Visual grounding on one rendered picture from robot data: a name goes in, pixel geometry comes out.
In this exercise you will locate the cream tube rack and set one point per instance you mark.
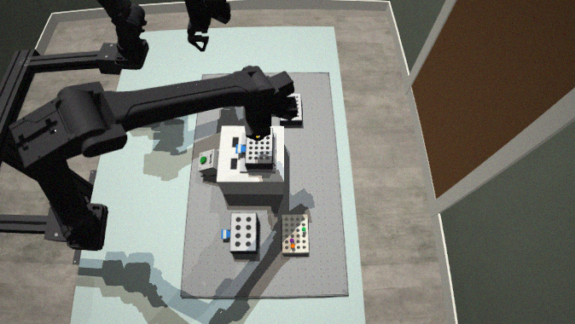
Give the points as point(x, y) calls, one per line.
point(295, 233)

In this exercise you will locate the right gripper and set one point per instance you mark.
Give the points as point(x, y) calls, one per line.
point(251, 125)

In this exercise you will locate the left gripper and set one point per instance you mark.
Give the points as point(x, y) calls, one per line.
point(193, 28)

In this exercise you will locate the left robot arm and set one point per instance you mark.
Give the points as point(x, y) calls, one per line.
point(129, 22)

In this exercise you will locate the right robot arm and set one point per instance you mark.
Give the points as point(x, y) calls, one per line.
point(73, 123)

